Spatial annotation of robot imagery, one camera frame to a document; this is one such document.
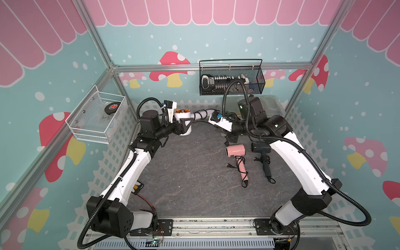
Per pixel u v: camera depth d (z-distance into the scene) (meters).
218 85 0.87
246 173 0.89
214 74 0.93
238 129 0.54
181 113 0.67
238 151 0.94
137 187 0.86
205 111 0.78
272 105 1.00
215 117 0.52
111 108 0.79
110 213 0.39
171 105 0.63
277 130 0.43
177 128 0.65
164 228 0.74
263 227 0.74
